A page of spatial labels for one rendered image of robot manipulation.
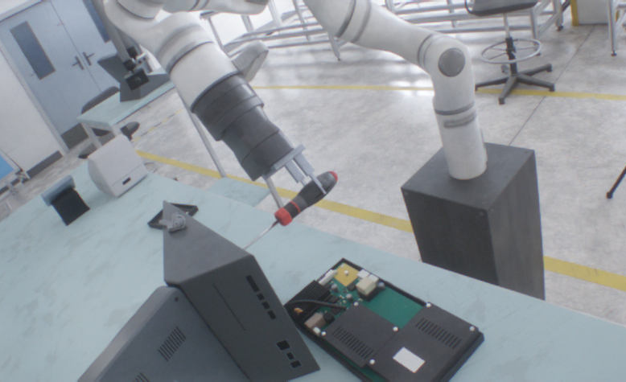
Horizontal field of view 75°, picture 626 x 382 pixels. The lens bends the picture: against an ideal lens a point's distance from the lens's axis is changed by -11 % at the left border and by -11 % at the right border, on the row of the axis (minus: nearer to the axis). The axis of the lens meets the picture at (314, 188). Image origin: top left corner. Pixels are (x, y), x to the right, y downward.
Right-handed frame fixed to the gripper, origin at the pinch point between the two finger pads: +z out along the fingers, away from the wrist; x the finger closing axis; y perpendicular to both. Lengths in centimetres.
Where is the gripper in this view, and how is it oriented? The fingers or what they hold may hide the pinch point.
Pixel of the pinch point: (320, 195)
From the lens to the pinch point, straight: 56.2
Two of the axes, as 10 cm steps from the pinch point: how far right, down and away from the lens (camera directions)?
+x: 3.7, -2.3, -9.0
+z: 6.1, 7.9, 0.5
